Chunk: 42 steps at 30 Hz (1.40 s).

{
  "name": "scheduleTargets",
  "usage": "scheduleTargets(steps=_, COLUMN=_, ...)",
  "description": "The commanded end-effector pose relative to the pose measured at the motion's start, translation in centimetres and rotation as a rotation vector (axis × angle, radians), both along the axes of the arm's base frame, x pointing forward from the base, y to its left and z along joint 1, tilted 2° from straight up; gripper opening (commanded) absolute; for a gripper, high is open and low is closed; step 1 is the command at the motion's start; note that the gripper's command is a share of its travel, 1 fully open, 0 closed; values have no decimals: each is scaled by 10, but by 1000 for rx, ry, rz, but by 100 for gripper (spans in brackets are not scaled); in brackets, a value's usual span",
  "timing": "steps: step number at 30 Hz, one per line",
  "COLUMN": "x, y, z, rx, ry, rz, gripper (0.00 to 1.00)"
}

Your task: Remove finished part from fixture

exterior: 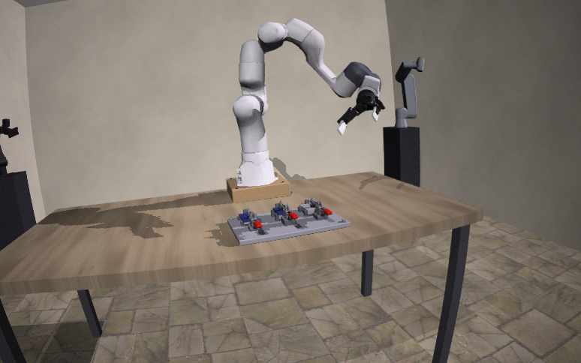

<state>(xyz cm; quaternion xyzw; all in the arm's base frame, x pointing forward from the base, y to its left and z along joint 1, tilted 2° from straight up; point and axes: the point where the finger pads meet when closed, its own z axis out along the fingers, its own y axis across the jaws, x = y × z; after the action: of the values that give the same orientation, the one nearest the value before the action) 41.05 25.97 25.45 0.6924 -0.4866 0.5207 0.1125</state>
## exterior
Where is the blue rectangular block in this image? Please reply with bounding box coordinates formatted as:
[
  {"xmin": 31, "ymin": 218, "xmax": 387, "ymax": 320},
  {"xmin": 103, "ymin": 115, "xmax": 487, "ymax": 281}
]
[
  {"xmin": 239, "ymin": 213, "xmax": 250, "ymax": 224},
  {"xmin": 272, "ymin": 207, "xmax": 283, "ymax": 219}
]

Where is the red-handled toggle clamp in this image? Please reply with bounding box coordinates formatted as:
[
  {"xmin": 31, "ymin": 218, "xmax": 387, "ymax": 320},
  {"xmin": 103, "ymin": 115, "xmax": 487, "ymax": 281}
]
[
  {"xmin": 278, "ymin": 200, "xmax": 298, "ymax": 226},
  {"xmin": 310, "ymin": 197, "xmax": 332, "ymax": 221}
]

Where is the toggle clamp with red handle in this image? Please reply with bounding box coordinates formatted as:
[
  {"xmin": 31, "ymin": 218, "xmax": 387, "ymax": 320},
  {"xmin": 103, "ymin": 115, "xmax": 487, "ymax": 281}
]
[{"xmin": 247, "ymin": 208, "xmax": 262, "ymax": 231}]

